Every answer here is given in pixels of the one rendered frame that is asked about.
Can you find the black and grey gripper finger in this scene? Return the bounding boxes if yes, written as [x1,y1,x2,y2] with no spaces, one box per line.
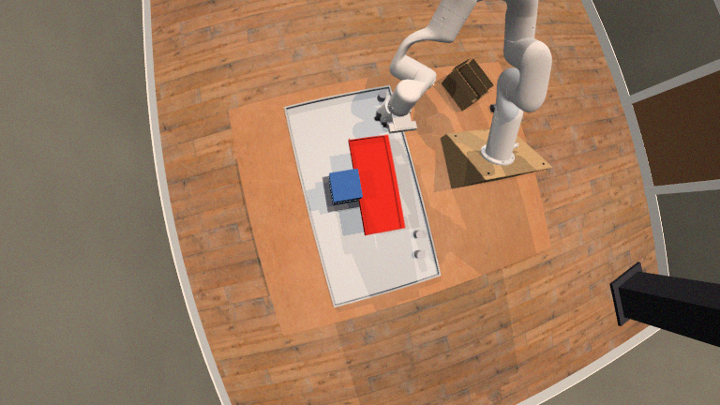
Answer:
[374,114,387,128]

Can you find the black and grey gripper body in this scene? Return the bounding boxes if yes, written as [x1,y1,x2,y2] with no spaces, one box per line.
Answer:
[379,101,393,123]

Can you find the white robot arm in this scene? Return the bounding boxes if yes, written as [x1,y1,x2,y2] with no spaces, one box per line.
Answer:
[388,0,552,166]

